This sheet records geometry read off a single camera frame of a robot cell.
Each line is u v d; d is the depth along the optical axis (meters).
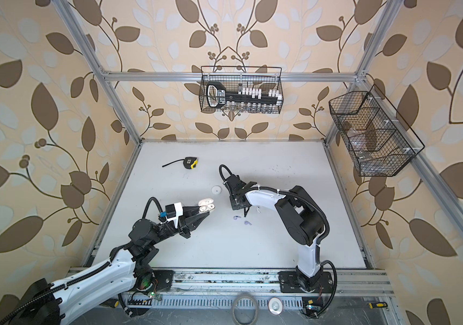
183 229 0.61
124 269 0.56
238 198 0.69
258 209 0.61
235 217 0.91
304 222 0.49
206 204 0.66
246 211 0.82
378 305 0.69
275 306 0.69
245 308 0.69
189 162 1.08
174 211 0.57
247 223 0.89
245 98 0.83
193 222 0.62
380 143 0.73
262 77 0.91
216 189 0.99
